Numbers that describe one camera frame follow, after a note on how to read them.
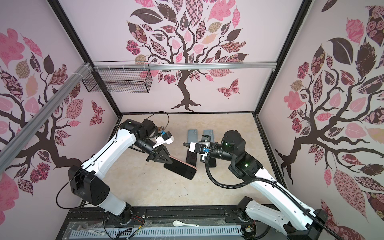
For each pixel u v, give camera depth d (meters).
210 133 1.08
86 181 0.41
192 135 1.07
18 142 0.52
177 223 0.71
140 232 0.70
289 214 0.39
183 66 0.93
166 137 0.59
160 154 0.61
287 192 0.41
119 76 0.95
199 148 0.44
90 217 0.74
